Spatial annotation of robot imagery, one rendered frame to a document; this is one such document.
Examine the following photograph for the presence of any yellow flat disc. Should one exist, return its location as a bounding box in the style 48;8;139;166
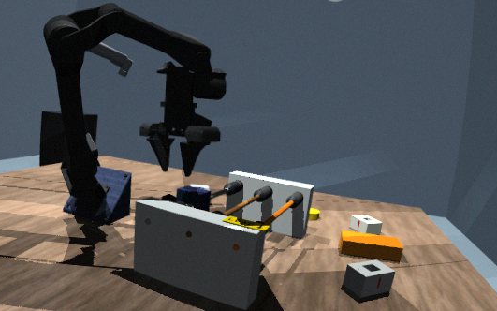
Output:
309;208;320;220

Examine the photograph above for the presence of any orange rectangular bar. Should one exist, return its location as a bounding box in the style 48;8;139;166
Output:
339;230;403;261

